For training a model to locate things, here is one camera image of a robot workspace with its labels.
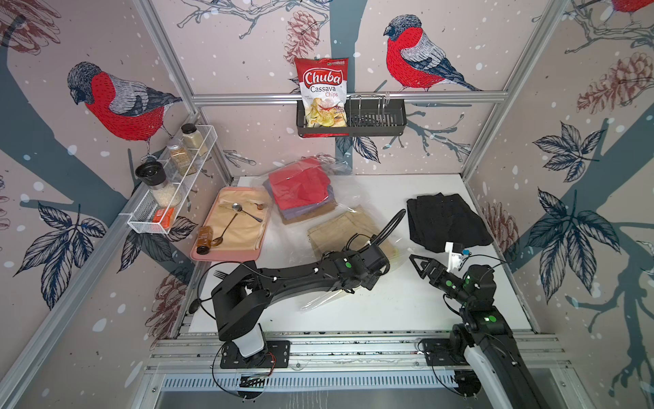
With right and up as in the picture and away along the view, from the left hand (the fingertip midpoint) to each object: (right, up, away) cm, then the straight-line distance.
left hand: (366, 261), depth 82 cm
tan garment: (-10, +8, +8) cm, 15 cm away
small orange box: (-54, +16, -18) cm, 60 cm away
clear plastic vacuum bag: (-22, +15, +22) cm, 35 cm away
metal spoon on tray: (-53, +16, +27) cm, 61 cm away
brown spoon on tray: (-56, +4, +16) cm, 59 cm away
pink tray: (-41, -1, +13) cm, 43 cm away
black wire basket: (+3, +55, +25) cm, 60 cm away
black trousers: (+31, +12, +18) cm, 37 cm away
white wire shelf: (-62, +16, -16) cm, 66 cm away
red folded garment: (-25, +26, +24) cm, 43 cm away
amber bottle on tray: (-61, +5, +13) cm, 62 cm away
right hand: (+15, +2, -4) cm, 15 cm away
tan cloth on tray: (-52, +12, +25) cm, 59 cm away
